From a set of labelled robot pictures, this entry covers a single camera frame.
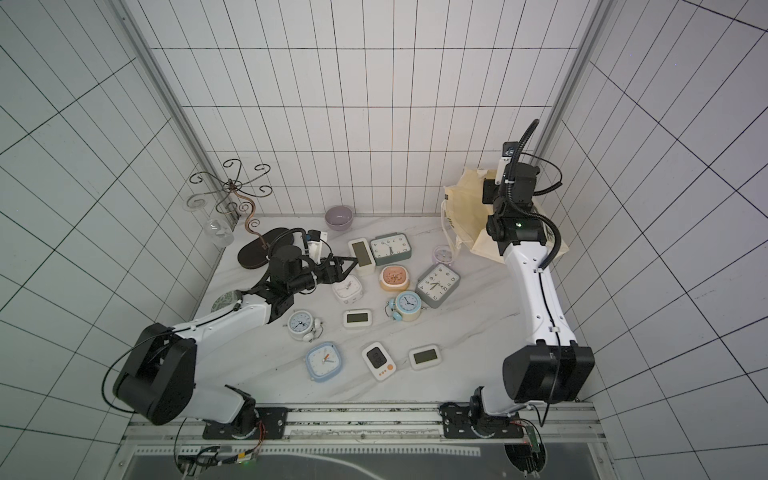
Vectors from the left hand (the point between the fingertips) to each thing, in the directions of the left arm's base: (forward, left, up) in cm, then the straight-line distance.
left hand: (349, 265), depth 83 cm
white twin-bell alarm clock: (-13, +14, -14) cm, 23 cm away
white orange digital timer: (-22, -9, -14) cm, 28 cm away
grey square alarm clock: (+3, -27, -16) cm, 32 cm away
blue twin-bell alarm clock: (-6, -17, -14) cm, 22 cm away
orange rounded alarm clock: (+5, -13, -15) cm, 20 cm away
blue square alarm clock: (-22, +6, -14) cm, 27 cm away
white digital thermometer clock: (-20, -22, -16) cm, 33 cm away
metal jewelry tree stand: (+18, +40, -19) cm, 48 cm away
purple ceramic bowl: (+33, +9, -15) cm, 37 cm away
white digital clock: (+17, -1, -14) cm, 22 cm away
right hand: (+12, -43, +25) cm, 51 cm away
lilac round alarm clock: (+15, -31, -15) cm, 38 cm away
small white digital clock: (-9, -2, -16) cm, 18 cm away
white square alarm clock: (0, +1, -15) cm, 15 cm away
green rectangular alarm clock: (+19, -12, -15) cm, 27 cm away
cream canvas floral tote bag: (+17, -36, +2) cm, 40 cm away
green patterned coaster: (-4, +40, -14) cm, 42 cm away
